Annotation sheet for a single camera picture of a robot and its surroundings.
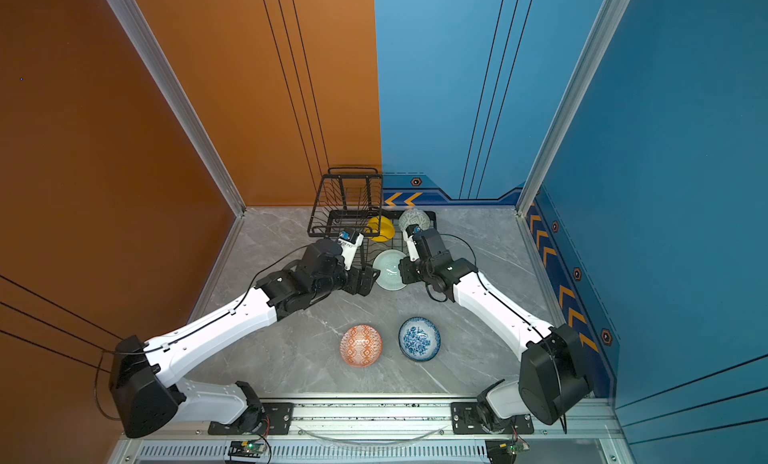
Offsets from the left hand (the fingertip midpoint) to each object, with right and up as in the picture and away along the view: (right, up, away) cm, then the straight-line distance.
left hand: (367, 264), depth 77 cm
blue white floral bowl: (+14, -22, +6) cm, 27 cm away
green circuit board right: (+33, -44, -7) cm, 55 cm away
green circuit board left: (-28, -44, -6) cm, 53 cm away
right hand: (+9, -1, +7) cm, 11 cm away
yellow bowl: (+3, +9, +6) cm, 11 cm away
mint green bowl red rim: (+5, 0, +5) cm, 8 cm away
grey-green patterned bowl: (+15, +15, +35) cm, 41 cm away
